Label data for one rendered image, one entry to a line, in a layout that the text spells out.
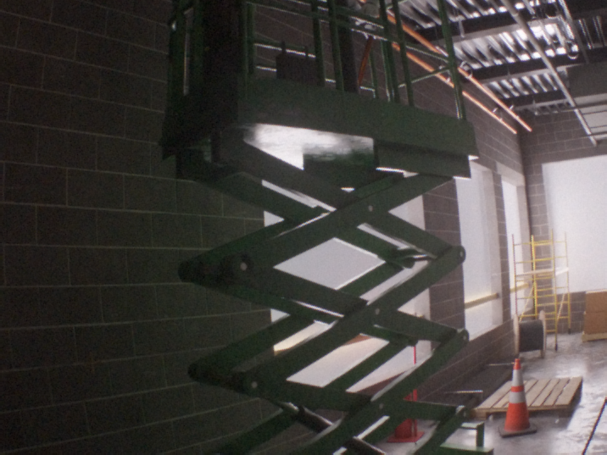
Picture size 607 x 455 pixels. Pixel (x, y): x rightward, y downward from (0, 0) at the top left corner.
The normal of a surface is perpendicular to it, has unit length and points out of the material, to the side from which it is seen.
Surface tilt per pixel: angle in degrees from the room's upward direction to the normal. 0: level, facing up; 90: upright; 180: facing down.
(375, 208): 90
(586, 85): 90
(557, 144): 90
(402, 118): 90
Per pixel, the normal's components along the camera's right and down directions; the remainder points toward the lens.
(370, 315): 0.62, -0.12
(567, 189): -0.57, -0.04
